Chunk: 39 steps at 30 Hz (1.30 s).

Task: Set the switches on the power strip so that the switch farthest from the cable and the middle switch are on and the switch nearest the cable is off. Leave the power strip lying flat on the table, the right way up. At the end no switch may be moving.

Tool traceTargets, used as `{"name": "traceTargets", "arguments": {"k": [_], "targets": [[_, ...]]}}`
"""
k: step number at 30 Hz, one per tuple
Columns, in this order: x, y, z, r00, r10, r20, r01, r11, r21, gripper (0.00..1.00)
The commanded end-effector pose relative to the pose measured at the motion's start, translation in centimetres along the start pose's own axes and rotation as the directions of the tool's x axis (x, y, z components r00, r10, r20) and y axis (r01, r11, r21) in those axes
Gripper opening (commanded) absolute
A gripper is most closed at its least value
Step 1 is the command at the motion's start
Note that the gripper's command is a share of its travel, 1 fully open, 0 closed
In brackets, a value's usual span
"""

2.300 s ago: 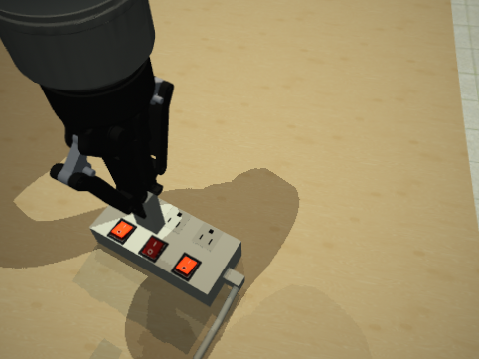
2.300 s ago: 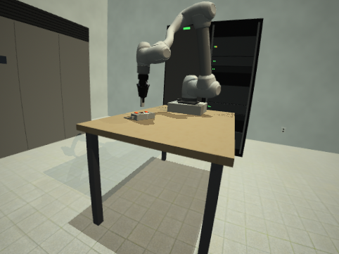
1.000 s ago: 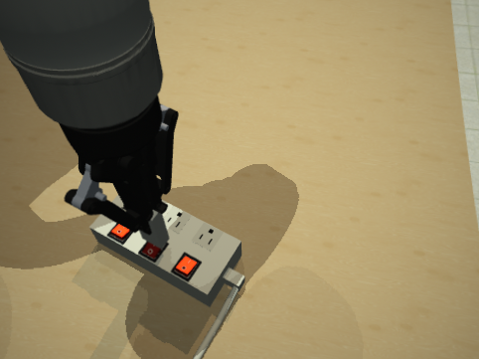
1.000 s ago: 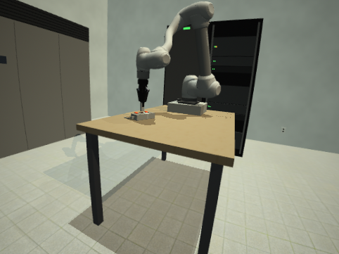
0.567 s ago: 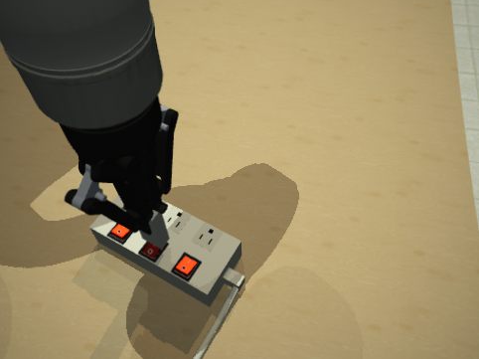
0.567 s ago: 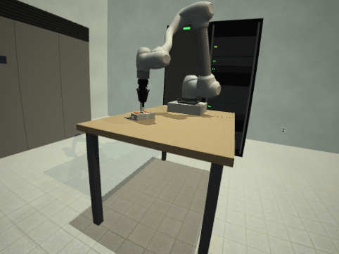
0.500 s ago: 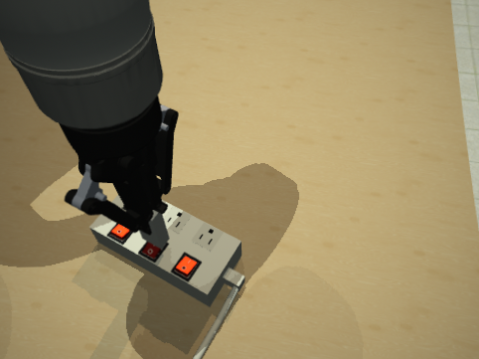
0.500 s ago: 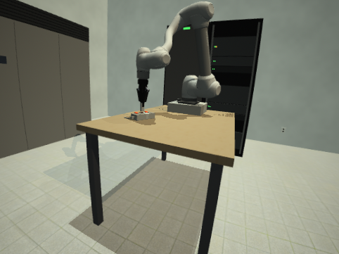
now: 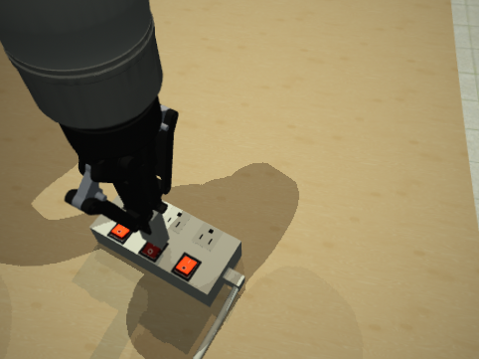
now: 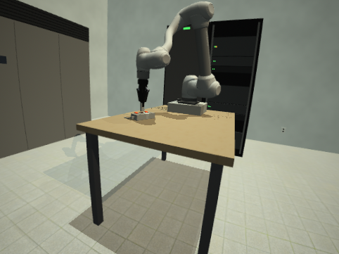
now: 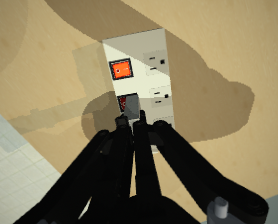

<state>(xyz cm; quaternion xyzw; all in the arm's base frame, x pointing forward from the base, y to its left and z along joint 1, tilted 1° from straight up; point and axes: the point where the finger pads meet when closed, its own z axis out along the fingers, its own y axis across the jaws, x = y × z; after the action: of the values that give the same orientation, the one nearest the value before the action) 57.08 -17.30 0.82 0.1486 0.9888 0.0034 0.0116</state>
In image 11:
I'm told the white power strip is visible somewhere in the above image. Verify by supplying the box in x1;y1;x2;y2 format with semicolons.
102;28;175;129

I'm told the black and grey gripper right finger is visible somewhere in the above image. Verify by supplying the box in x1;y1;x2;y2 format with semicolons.
131;95;269;224

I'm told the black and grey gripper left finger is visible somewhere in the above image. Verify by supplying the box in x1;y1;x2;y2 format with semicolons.
13;96;134;224

